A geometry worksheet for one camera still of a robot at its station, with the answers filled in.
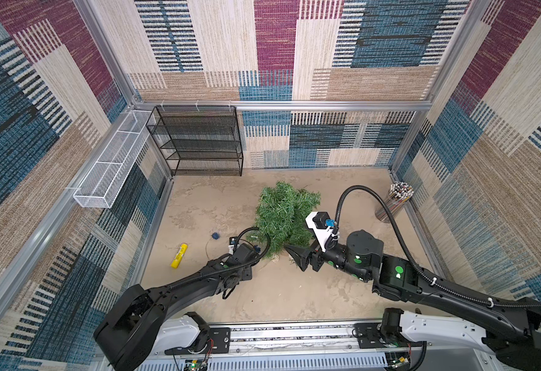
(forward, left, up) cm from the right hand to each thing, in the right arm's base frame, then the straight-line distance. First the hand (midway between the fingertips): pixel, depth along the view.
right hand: (298, 237), depth 64 cm
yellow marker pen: (+6, +44, -27) cm, 52 cm away
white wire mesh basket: (+29, +74, -10) cm, 80 cm away
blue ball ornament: (+16, +31, -27) cm, 44 cm away
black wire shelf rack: (+57, +42, -10) cm, 71 cm away
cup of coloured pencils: (+23, -40, -13) cm, 48 cm away
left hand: (+3, +18, -28) cm, 33 cm away
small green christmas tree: (+6, +4, 0) cm, 8 cm away
